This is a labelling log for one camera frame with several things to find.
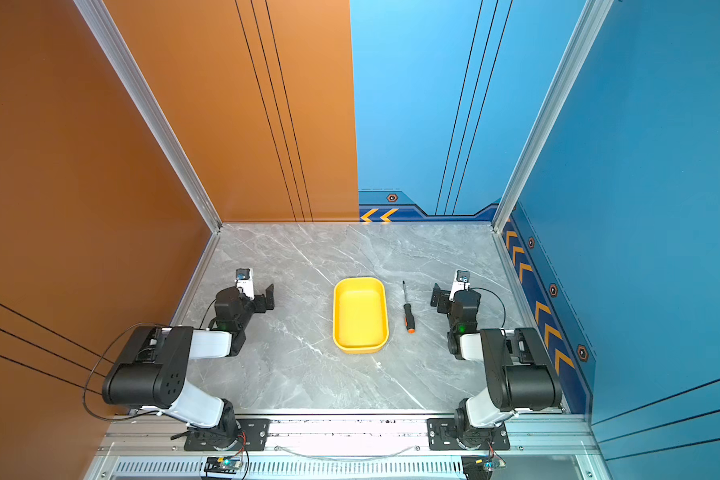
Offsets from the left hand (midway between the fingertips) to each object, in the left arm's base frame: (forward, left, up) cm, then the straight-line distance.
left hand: (257, 282), depth 94 cm
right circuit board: (-46, -63, -8) cm, 78 cm away
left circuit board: (-46, 0, -9) cm, 47 cm away
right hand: (0, -62, 0) cm, 62 cm away
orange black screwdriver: (-10, -48, -5) cm, 50 cm away
